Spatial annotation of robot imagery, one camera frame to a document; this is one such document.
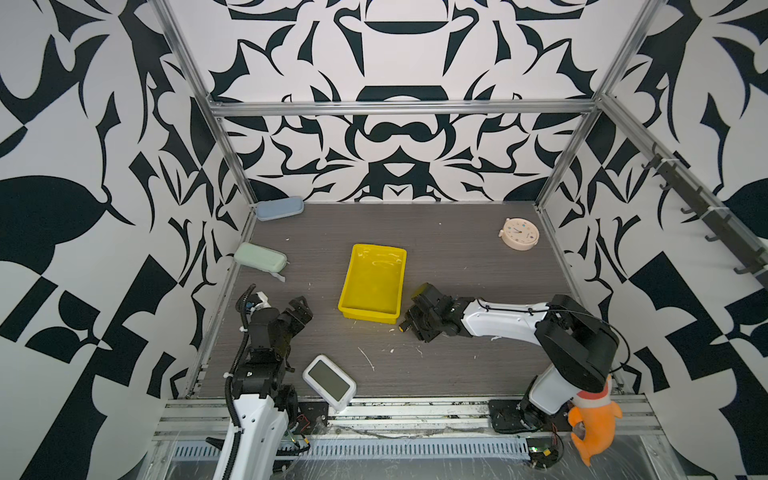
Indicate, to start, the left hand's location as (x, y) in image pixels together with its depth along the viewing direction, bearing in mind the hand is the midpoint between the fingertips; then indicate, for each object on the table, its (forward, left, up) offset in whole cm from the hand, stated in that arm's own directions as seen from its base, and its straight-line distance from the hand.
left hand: (293, 303), depth 80 cm
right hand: (-1, -29, -10) cm, 31 cm away
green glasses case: (+22, +17, -11) cm, 30 cm away
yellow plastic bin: (+10, -21, -9) cm, 25 cm away
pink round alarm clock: (+30, -73, -11) cm, 80 cm away
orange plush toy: (-27, -73, -6) cm, 78 cm away
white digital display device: (-18, -10, -9) cm, 22 cm away
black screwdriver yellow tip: (-4, -29, -11) cm, 31 cm away
